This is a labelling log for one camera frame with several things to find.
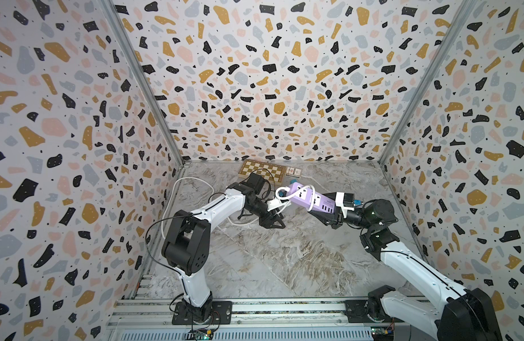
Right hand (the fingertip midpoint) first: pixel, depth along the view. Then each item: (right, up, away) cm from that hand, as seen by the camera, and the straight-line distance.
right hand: (314, 204), depth 66 cm
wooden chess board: (-13, +11, +47) cm, 50 cm away
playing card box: (-2, +12, +51) cm, 52 cm away
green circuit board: (-37, -44, +4) cm, 57 cm away
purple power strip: (+1, +1, -3) cm, 4 cm away
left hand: (-9, -8, +18) cm, 22 cm away
